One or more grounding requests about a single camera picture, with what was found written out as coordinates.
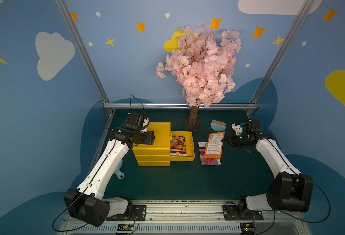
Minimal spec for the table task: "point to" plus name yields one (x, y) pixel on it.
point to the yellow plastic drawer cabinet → (158, 154)
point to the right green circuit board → (248, 228)
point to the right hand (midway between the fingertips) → (223, 139)
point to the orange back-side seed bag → (214, 145)
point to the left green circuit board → (125, 227)
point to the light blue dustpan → (119, 174)
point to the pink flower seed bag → (202, 147)
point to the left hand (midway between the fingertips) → (149, 135)
